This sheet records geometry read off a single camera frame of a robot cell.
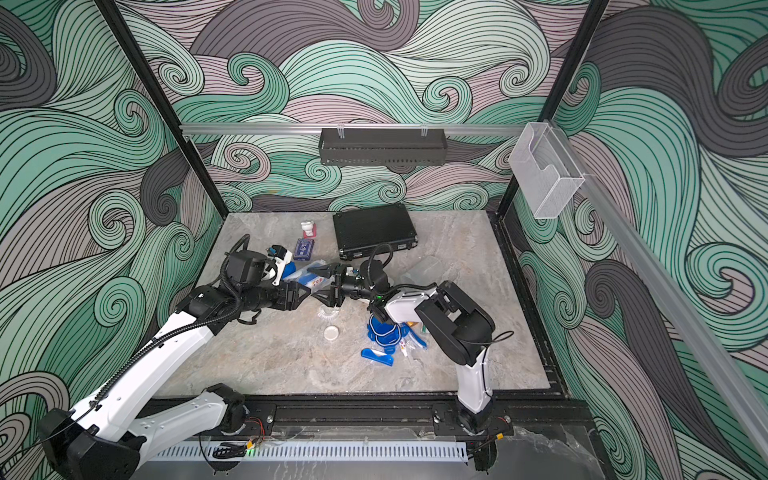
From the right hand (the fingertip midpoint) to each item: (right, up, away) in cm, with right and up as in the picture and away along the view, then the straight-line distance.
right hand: (303, 285), depth 76 cm
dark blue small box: (-8, +8, +30) cm, 32 cm away
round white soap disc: (+5, -16, +12) cm, 21 cm away
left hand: (-1, 0, -1) cm, 1 cm away
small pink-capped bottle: (-6, +15, +34) cm, 38 cm away
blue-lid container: (-1, +3, 0) cm, 3 cm away
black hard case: (+12, +15, +36) cm, 40 cm away
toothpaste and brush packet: (+30, -18, +10) cm, 36 cm away
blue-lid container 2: (+37, +1, +26) cm, 45 cm away
